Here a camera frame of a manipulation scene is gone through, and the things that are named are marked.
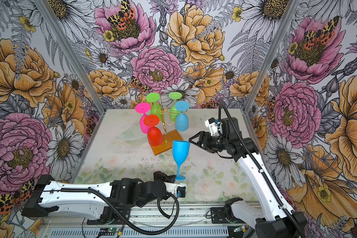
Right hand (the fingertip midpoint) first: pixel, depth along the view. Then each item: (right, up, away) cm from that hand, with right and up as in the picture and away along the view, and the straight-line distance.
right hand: (194, 147), depth 68 cm
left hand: (-11, -13, 0) cm, 17 cm away
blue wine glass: (-6, -2, -2) cm, 7 cm away
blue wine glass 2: (-5, +12, +14) cm, 19 cm away
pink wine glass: (-25, +19, +8) cm, 32 cm away
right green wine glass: (-10, +17, +19) cm, 27 cm away
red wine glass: (-20, +4, +10) cm, 22 cm away
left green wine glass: (-21, +19, +17) cm, 33 cm away
